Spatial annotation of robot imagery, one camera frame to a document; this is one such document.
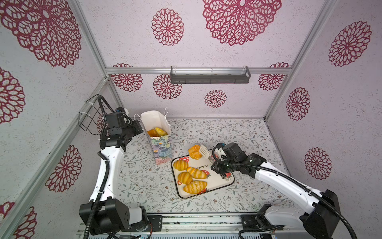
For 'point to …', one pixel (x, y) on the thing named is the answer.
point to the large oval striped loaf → (195, 187)
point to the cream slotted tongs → (205, 152)
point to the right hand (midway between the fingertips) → (211, 165)
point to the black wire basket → (92, 119)
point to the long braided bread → (152, 133)
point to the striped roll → (197, 173)
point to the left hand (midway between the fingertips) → (140, 127)
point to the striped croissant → (160, 132)
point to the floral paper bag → (161, 147)
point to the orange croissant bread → (195, 152)
